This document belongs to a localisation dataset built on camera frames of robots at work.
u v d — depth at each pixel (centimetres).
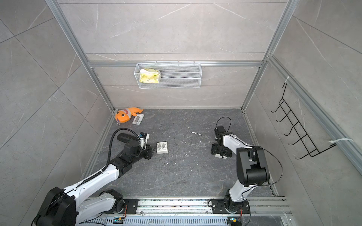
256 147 49
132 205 73
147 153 74
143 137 73
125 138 98
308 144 62
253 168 46
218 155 86
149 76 86
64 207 39
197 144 98
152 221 70
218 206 73
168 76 101
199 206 75
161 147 92
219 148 78
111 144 62
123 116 105
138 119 111
